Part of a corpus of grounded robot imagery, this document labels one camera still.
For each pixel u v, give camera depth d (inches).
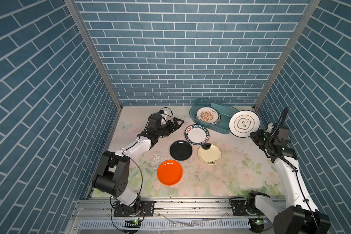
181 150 38.0
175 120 30.9
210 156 37.0
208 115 44.1
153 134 26.7
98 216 28.2
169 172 34.2
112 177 17.5
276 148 21.6
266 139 25.9
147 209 29.0
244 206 29.0
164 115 28.0
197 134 40.6
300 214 15.1
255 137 27.8
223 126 43.1
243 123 34.0
